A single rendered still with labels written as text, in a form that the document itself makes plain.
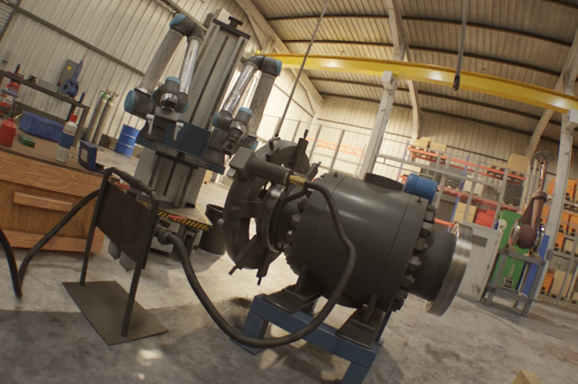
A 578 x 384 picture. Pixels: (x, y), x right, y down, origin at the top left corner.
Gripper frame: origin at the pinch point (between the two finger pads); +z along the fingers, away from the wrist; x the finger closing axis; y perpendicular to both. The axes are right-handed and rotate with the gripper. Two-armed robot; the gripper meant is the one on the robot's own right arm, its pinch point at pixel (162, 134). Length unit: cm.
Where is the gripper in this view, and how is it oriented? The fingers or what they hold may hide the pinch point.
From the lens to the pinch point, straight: 153.8
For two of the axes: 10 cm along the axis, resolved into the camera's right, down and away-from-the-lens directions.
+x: -7.9, -2.0, -5.8
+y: -6.1, 2.7, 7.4
